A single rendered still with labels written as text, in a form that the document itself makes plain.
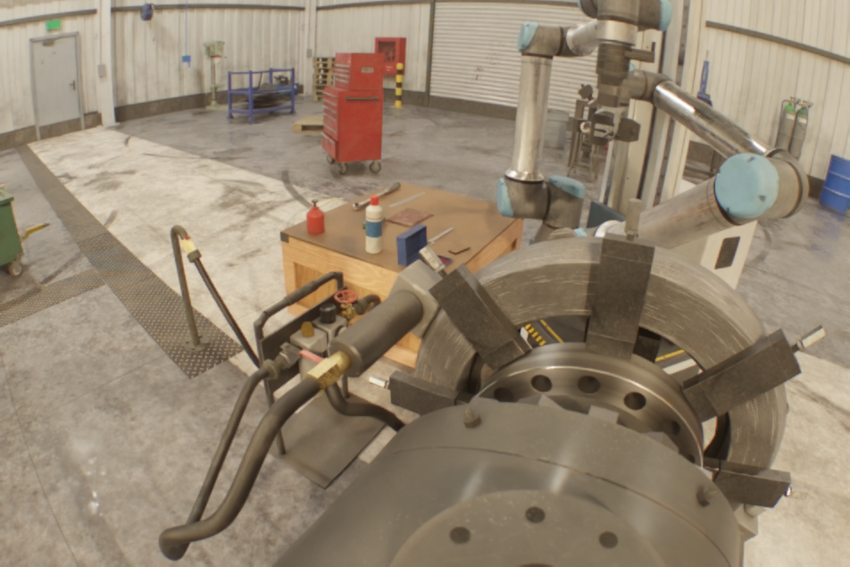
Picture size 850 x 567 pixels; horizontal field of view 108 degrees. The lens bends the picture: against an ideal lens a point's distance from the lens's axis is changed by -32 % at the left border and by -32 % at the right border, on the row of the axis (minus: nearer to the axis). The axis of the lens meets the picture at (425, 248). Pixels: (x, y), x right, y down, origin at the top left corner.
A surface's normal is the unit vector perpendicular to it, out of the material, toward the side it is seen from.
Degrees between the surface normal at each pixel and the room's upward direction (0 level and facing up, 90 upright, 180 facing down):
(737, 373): 90
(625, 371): 5
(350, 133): 90
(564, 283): 90
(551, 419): 10
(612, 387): 90
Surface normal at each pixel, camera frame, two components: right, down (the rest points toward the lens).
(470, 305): -0.49, 0.33
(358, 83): 0.41, 0.40
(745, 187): -0.95, 0.00
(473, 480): -0.24, -0.94
